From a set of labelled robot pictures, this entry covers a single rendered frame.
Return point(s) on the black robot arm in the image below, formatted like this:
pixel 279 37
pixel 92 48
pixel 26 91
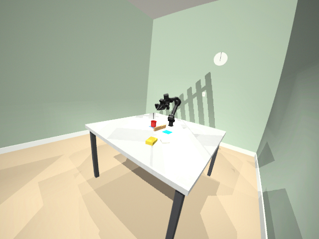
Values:
pixel 177 102

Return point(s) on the red cup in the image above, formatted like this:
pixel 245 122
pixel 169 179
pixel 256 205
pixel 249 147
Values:
pixel 153 123

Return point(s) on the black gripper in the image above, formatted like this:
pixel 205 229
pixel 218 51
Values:
pixel 162 106

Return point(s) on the pale yellow rectangular block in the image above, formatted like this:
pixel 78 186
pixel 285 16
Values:
pixel 151 141

